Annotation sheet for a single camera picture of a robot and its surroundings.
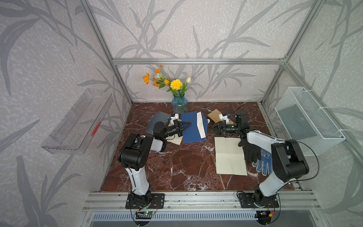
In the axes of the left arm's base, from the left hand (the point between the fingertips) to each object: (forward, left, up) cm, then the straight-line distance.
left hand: (191, 126), depth 82 cm
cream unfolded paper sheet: (-11, -25, -19) cm, 33 cm away
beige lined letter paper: (+1, -5, 0) cm, 6 cm away
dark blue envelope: (-4, 0, -3) cm, 4 cm away
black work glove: (-9, -39, -16) cm, 44 cm away
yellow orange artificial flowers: (+23, +10, +11) cm, 27 cm away
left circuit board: (-41, +23, -21) cm, 51 cm away
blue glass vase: (+26, +8, -9) cm, 28 cm away
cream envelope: (-6, +9, -4) cm, 12 cm away
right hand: (0, -12, -2) cm, 12 cm away
